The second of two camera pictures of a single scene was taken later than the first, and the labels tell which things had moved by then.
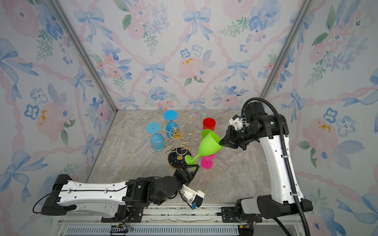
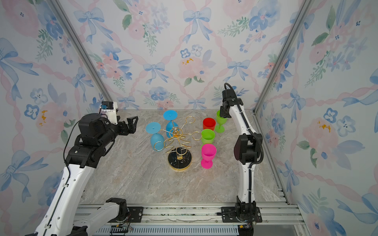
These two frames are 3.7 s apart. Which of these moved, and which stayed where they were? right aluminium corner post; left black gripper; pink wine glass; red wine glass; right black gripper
Moved: right black gripper; left black gripper
Stayed: pink wine glass; red wine glass; right aluminium corner post
